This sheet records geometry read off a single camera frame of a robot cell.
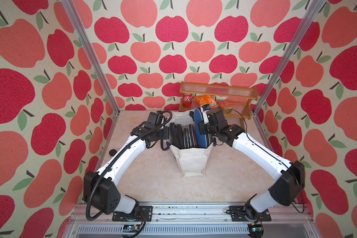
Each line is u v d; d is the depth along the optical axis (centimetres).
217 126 59
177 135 86
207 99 101
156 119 61
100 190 41
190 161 76
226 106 99
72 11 71
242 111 115
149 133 56
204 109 71
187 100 96
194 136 88
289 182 41
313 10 70
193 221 74
